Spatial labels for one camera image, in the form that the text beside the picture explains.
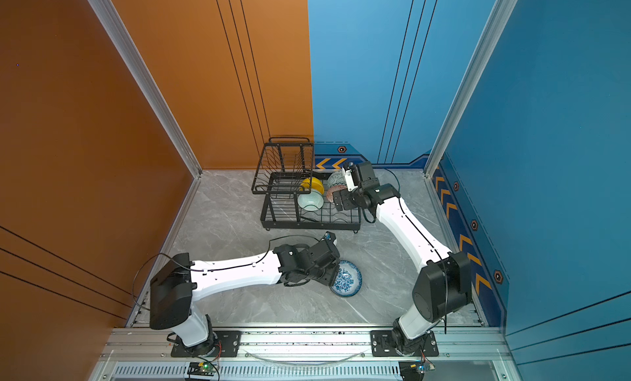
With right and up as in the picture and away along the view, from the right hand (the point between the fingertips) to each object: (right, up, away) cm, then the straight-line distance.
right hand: (346, 194), depth 85 cm
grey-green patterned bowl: (-2, +8, +27) cm, 28 cm away
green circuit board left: (-44, -51, -14) cm, 69 cm away
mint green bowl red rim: (-12, -3, +18) cm, 22 cm away
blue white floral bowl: (+1, -29, -2) cm, 29 cm away
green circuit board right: (+17, -50, -16) cm, 55 cm away
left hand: (-5, -24, -6) cm, 25 cm away
